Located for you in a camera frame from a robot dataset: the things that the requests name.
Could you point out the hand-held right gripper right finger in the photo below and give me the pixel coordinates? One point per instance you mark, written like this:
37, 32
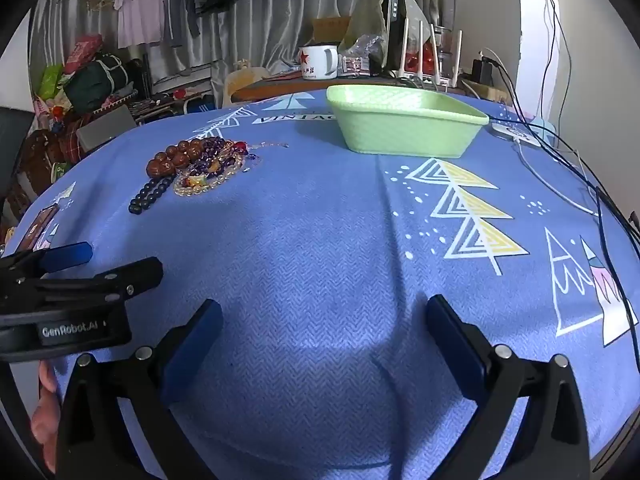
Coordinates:
450, 345

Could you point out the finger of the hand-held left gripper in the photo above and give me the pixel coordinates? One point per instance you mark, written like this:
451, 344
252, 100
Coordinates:
67, 256
125, 277

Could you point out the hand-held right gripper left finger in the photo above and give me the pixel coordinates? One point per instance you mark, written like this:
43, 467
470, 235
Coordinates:
200, 340

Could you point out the green plastic basket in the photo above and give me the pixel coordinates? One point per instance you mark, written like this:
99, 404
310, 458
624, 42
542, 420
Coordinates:
400, 130

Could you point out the person's left hand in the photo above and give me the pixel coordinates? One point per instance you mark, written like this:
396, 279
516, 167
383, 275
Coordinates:
44, 425

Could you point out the grey box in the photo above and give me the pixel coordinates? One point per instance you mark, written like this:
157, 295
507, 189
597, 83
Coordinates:
105, 127

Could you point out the blue printed tablecloth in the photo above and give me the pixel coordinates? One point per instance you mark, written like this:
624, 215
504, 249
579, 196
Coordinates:
325, 240

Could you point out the green plastic bag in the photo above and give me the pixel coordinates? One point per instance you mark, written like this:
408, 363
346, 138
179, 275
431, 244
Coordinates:
51, 82

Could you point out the dark green duffel bag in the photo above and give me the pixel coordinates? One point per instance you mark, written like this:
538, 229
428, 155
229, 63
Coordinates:
95, 82

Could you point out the red bag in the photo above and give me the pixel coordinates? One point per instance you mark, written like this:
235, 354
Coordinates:
82, 52

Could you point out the white power strip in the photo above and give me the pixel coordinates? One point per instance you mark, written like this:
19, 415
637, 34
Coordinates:
510, 132

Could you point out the beige chair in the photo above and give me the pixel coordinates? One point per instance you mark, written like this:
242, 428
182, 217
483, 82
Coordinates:
245, 82

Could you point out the brown wooden table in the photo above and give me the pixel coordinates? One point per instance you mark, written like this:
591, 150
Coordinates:
280, 87

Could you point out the pink t-shirt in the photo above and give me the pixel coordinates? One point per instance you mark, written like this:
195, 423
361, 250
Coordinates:
140, 15

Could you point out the black power adapter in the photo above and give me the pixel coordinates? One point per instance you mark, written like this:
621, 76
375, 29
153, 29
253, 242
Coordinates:
482, 72

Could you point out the grey hanging shirt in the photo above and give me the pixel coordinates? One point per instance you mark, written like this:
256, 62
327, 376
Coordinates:
180, 5

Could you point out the white dish rack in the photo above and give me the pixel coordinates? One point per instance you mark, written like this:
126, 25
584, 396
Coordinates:
457, 60

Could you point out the white enamel mug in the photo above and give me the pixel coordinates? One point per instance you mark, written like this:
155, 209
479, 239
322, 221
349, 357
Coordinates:
315, 62

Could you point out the red packet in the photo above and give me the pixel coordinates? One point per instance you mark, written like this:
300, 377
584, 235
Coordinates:
414, 60

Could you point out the grey curtain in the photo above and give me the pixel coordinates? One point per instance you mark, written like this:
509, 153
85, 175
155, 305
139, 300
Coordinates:
280, 20

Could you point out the clear plastic bag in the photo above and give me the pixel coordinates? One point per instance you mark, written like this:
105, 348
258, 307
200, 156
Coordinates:
367, 45

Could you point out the cardboard box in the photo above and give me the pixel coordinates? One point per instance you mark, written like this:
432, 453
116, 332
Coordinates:
330, 30

